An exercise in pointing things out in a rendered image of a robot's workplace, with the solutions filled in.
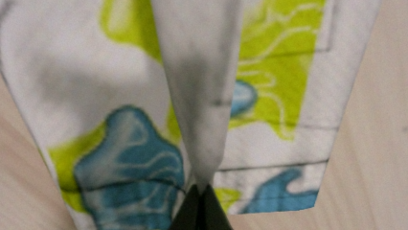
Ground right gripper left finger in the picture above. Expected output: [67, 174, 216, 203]
[168, 184, 199, 230]

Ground white floral patterned shorts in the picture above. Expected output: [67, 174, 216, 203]
[0, 0, 383, 230]

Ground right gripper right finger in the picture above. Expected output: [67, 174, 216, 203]
[203, 184, 234, 230]

